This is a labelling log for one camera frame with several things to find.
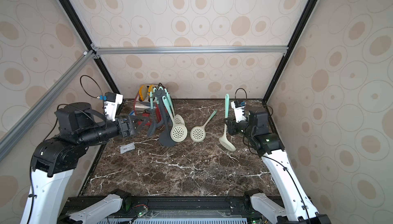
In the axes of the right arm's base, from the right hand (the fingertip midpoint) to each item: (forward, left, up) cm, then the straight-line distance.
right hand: (223, 120), depth 69 cm
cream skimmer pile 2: (-5, -1, -10) cm, 11 cm away
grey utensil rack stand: (+8, +33, -29) cm, 45 cm away
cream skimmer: (+4, +23, -17) cm, 29 cm away
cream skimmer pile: (+10, +13, -27) cm, 32 cm away
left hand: (-11, +28, +14) cm, 33 cm away
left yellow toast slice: (+29, +49, -10) cm, 58 cm away
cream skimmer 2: (+13, +25, -17) cm, 33 cm away
